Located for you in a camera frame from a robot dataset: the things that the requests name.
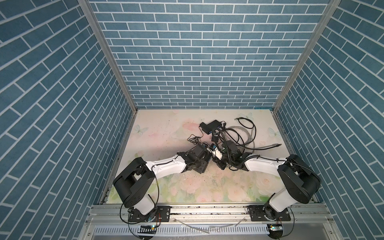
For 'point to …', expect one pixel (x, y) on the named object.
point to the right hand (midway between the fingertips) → (212, 156)
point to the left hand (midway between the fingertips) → (204, 164)
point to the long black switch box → (200, 165)
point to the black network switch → (216, 123)
